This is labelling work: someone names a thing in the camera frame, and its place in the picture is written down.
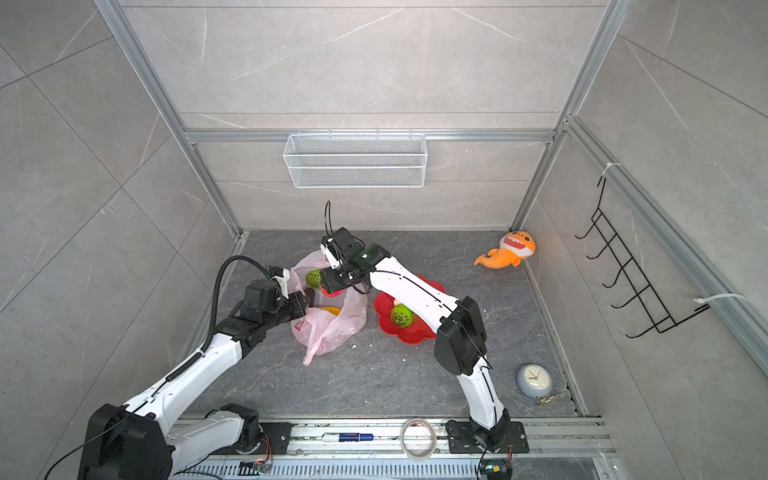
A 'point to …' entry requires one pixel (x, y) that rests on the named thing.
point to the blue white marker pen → (346, 437)
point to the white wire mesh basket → (356, 161)
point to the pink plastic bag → (319, 333)
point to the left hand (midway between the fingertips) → (313, 294)
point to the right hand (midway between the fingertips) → (334, 280)
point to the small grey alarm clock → (535, 379)
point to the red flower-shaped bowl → (417, 332)
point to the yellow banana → (333, 310)
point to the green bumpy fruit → (402, 316)
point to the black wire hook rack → (660, 317)
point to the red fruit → (331, 295)
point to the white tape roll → (433, 435)
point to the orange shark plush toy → (513, 247)
